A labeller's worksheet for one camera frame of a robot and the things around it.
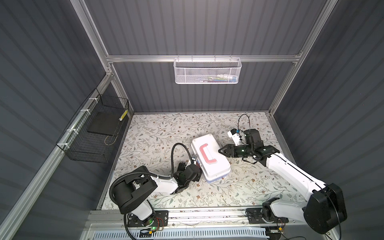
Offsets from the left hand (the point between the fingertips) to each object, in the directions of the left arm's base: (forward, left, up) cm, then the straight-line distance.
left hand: (193, 167), depth 90 cm
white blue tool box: (-7, -11, +9) cm, 16 cm away
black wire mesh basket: (+6, +50, +27) cm, 57 cm away
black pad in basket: (+12, +43, +30) cm, 54 cm away
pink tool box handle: (-2, -9, +11) cm, 14 cm away
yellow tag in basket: (+20, +38, +26) cm, 50 cm away
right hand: (0, -16, +16) cm, 23 cm away
